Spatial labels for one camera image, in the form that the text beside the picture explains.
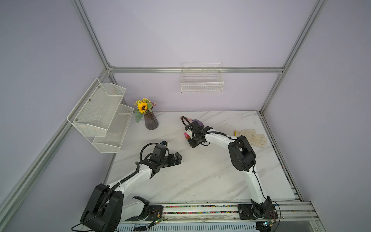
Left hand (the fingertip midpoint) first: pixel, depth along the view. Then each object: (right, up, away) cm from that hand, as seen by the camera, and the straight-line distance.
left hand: (175, 160), depth 87 cm
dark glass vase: (-19, +24, +16) cm, 35 cm away
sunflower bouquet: (-21, +34, +3) cm, 40 cm away
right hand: (+12, +8, +15) cm, 21 cm away
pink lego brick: (+7, +14, +12) cm, 20 cm away
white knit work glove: (+59, +11, +16) cm, 62 cm away
